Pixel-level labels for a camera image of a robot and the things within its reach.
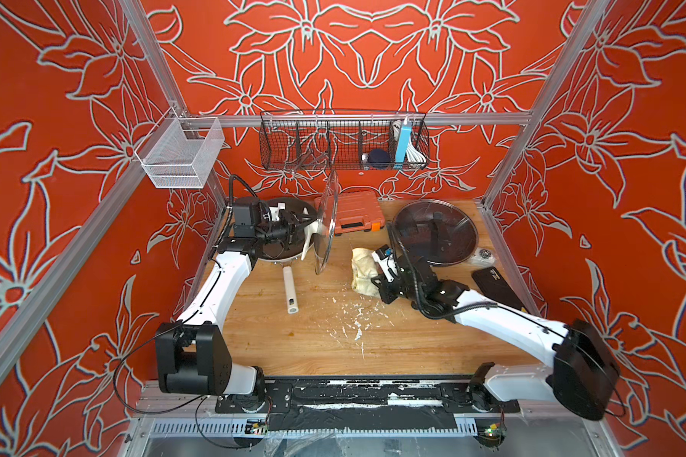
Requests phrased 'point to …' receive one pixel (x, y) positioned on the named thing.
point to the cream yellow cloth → (364, 268)
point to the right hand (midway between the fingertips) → (368, 279)
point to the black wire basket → (344, 140)
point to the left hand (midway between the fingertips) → (316, 221)
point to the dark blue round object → (378, 159)
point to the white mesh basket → (179, 152)
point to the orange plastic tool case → (351, 211)
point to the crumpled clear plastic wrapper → (483, 257)
